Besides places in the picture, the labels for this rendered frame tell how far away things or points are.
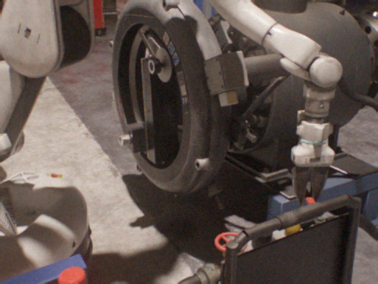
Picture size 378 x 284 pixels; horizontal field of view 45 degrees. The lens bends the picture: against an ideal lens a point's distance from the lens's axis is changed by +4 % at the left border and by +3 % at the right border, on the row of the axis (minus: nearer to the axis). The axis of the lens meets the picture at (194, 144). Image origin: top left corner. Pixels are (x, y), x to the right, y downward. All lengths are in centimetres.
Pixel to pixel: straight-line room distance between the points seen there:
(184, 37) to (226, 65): 19
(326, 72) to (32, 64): 69
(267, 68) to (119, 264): 93
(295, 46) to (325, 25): 82
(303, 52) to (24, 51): 64
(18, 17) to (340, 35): 123
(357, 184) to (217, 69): 91
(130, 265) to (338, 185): 87
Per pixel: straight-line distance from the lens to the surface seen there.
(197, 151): 144
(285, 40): 111
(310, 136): 116
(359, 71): 196
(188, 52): 140
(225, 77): 129
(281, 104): 168
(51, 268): 83
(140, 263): 180
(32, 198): 163
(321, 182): 125
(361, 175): 198
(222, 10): 117
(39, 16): 112
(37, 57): 115
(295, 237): 107
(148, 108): 164
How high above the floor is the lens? 107
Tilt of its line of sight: 22 degrees down
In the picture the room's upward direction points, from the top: straight up
